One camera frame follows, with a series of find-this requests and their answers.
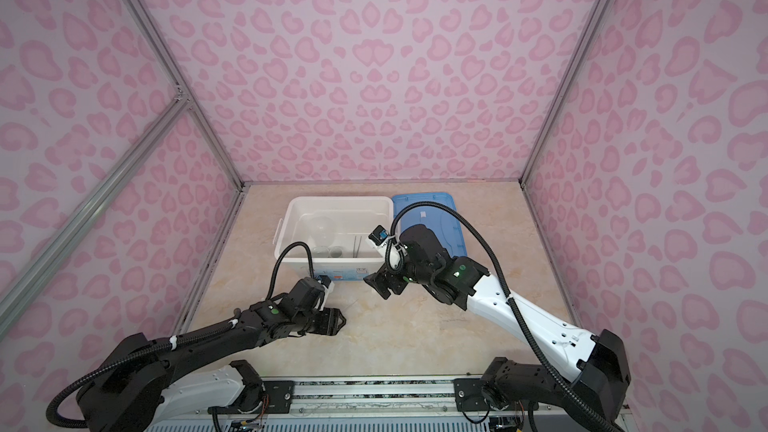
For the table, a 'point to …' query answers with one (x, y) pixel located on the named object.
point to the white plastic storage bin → (337, 229)
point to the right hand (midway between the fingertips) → (378, 264)
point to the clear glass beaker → (321, 231)
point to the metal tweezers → (355, 254)
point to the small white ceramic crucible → (336, 251)
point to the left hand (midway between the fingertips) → (340, 318)
